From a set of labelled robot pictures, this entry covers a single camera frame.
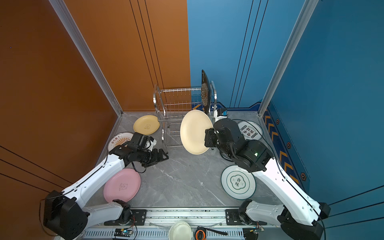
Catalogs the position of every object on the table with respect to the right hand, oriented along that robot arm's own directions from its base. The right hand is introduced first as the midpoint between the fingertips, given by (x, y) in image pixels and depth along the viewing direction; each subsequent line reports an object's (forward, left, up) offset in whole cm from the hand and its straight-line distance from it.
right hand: (204, 131), depth 63 cm
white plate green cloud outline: (-9, -20, -37) cm, 42 cm away
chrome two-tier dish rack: (+27, +19, -9) cm, 34 cm away
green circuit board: (-32, +39, -37) cm, 62 cm away
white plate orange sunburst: (+21, +58, -34) cm, 71 cm away
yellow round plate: (+35, +42, -35) cm, 65 cm away
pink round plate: (-10, +46, -36) cm, 59 cm away
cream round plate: (+5, +5, -5) cm, 9 cm away
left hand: (0, +21, -22) cm, 31 cm away
